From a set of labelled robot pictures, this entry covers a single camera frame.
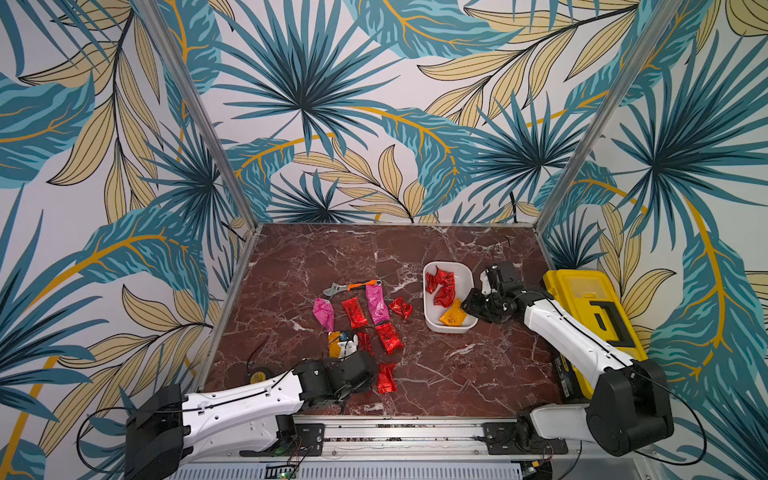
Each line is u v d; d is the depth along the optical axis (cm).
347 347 71
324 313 92
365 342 86
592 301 80
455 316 93
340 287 100
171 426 40
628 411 41
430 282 100
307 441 73
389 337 88
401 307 95
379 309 93
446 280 100
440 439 75
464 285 101
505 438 73
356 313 95
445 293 98
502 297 70
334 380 58
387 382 80
